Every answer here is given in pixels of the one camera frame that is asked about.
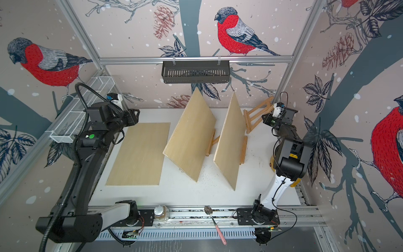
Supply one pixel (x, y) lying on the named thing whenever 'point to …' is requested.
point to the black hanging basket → (195, 73)
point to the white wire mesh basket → (68, 129)
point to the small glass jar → (160, 213)
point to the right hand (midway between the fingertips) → (264, 114)
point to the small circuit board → (130, 234)
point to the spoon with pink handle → (209, 210)
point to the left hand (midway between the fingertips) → (137, 107)
